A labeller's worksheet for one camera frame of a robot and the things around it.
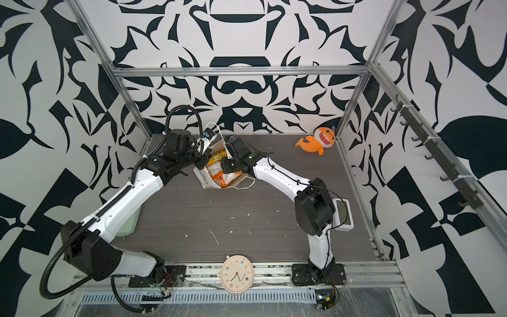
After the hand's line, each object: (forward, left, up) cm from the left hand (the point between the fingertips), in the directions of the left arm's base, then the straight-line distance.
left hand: (209, 144), depth 78 cm
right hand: (-1, -4, -11) cm, 12 cm away
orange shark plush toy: (+22, -56, -20) cm, 63 cm away
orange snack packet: (-8, -5, -13) cm, 16 cm away
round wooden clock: (-41, -10, -26) cm, 49 cm away
